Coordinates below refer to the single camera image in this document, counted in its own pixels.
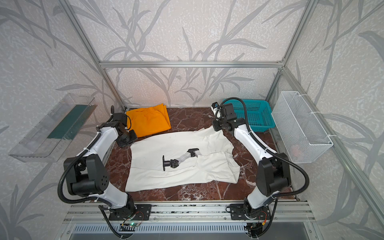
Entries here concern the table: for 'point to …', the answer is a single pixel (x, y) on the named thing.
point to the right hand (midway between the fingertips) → (216, 116)
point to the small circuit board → (131, 224)
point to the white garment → (145, 169)
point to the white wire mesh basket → (303, 137)
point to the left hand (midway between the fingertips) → (135, 136)
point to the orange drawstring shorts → (145, 120)
